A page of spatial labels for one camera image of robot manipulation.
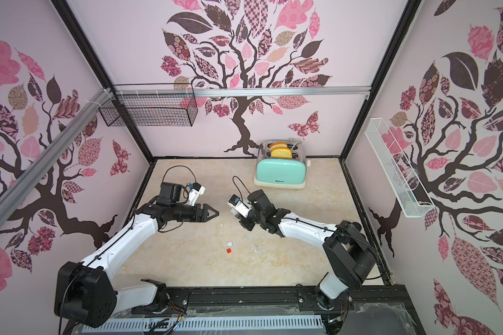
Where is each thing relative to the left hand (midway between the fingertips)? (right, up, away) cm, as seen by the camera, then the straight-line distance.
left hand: (211, 218), depth 80 cm
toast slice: (+30, +28, +17) cm, 44 cm away
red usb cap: (+6, -15, +6) cm, 17 cm away
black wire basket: (-52, +65, +57) cm, 101 cm away
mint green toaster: (+29, +23, +16) cm, 40 cm away
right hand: (+11, +1, +5) cm, 12 cm away
